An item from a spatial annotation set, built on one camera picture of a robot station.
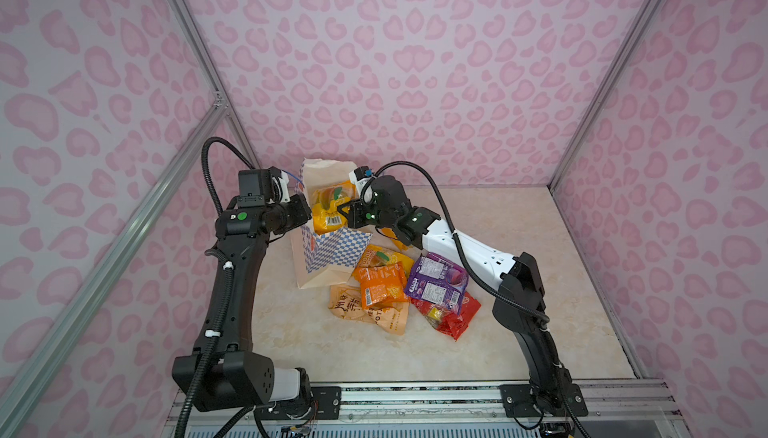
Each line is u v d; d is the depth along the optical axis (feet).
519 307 1.50
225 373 1.24
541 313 1.89
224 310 1.35
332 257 2.72
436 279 2.81
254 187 1.80
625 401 2.44
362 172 2.34
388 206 2.12
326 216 2.57
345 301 2.76
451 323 2.70
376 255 3.11
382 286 2.75
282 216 2.01
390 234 2.11
